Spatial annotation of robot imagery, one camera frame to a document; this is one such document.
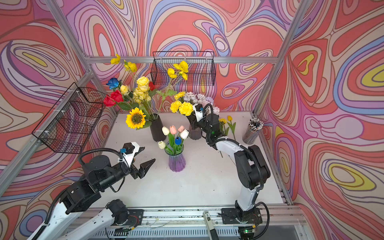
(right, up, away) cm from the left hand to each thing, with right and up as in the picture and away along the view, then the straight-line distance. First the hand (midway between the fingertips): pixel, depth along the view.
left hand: (150, 154), depth 62 cm
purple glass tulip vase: (+9, +1, +12) cm, 15 cm away
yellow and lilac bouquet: (+11, +28, +20) cm, 37 cm away
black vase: (-6, +8, +34) cm, 36 cm away
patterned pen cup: (+55, +10, +27) cm, 62 cm away
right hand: (+16, +18, +25) cm, 34 cm away
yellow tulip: (+48, +11, +48) cm, 68 cm away
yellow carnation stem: (+15, +21, +13) cm, 29 cm away
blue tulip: (+11, +5, +5) cm, 13 cm away
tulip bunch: (+13, +9, +7) cm, 17 cm away
